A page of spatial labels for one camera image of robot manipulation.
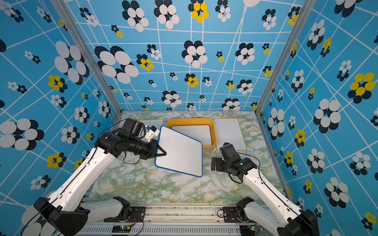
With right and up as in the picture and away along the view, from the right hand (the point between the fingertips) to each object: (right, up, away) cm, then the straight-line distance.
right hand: (220, 163), depth 81 cm
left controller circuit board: (-51, -30, -9) cm, 60 cm away
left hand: (-27, +9, -15) cm, 32 cm away
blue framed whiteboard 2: (-21, +4, +6) cm, 22 cm away
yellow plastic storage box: (-3, +24, +29) cm, 38 cm away
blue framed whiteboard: (-9, +15, +25) cm, 31 cm away
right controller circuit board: (+12, -29, -11) cm, 33 cm away
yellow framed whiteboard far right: (+12, +17, +28) cm, 34 cm away
